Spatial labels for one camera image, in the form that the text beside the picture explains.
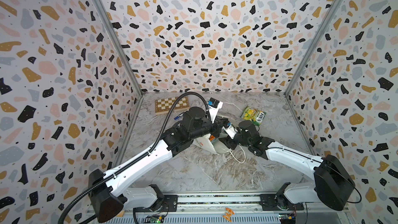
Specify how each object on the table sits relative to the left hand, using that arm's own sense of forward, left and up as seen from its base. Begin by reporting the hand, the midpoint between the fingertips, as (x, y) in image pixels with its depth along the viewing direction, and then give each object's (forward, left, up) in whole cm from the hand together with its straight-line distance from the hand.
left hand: (230, 120), depth 65 cm
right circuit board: (-32, -26, -35) cm, 54 cm away
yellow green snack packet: (+26, -22, -31) cm, 46 cm away
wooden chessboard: (+34, +40, -30) cm, 61 cm away
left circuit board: (-31, +34, -33) cm, 57 cm away
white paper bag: (0, +5, -24) cm, 25 cm away
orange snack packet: (+5, +7, -24) cm, 26 cm away
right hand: (+4, +1, -20) cm, 21 cm away
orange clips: (-30, +1, -32) cm, 44 cm away
